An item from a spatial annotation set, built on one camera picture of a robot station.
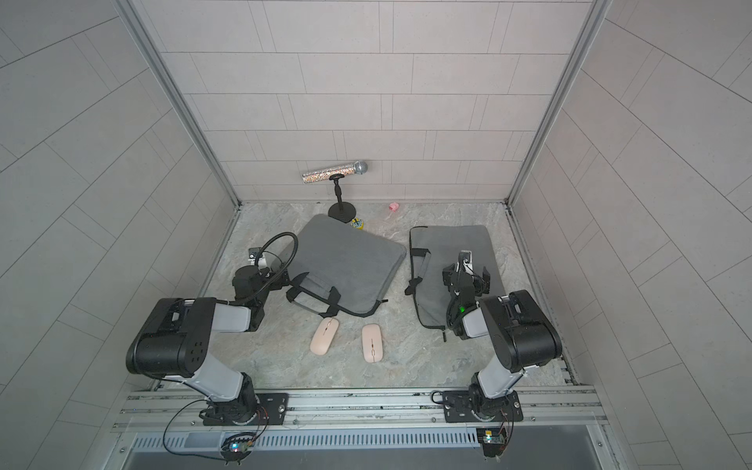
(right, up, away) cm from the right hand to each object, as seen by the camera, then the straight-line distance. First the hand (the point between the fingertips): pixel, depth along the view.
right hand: (469, 262), depth 94 cm
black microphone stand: (-45, +18, +18) cm, 51 cm away
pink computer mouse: (-44, -19, -13) cm, 50 cm away
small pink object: (-24, +19, +20) cm, 37 cm away
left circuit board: (-60, -37, -30) cm, 76 cm away
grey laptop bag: (-42, -2, 0) cm, 42 cm away
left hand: (-63, +1, +1) cm, 63 cm away
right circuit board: (-1, -39, -26) cm, 46 cm away
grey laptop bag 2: (-10, +4, +7) cm, 13 cm away
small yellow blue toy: (-38, +13, +15) cm, 42 cm away
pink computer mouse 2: (-30, -21, -14) cm, 39 cm away
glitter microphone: (-36, +31, +3) cm, 48 cm away
